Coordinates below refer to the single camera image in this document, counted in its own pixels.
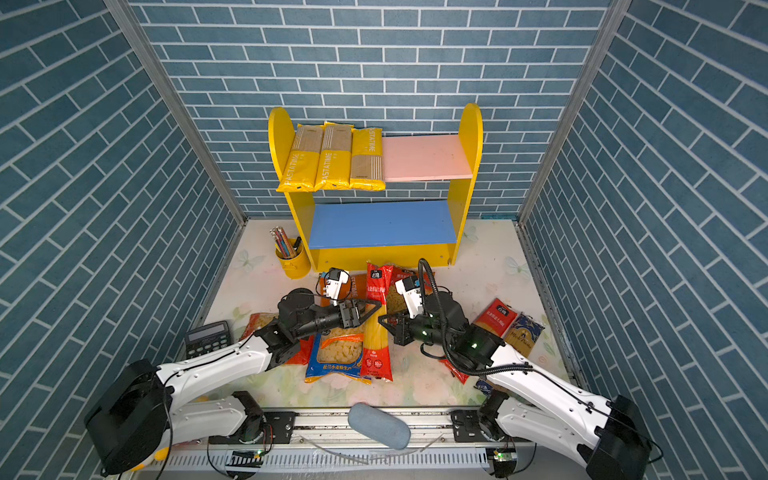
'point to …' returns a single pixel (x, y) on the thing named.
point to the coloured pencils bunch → (286, 248)
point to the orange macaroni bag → (354, 289)
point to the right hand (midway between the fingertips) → (375, 317)
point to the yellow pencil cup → (297, 266)
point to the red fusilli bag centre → (396, 303)
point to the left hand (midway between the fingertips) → (375, 309)
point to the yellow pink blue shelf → (414, 223)
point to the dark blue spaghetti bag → (524, 334)
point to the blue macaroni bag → (337, 351)
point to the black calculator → (207, 338)
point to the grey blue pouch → (380, 426)
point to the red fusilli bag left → (258, 320)
